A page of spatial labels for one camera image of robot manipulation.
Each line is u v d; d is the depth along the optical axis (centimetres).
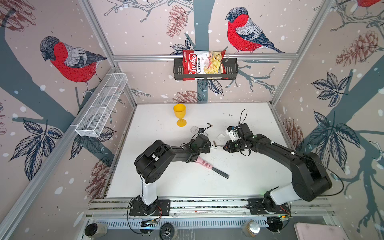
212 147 95
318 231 65
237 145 76
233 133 79
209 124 107
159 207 73
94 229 61
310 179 43
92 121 71
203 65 88
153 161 47
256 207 73
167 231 59
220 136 101
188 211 73
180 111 97
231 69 95
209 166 85
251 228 59
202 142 75
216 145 96
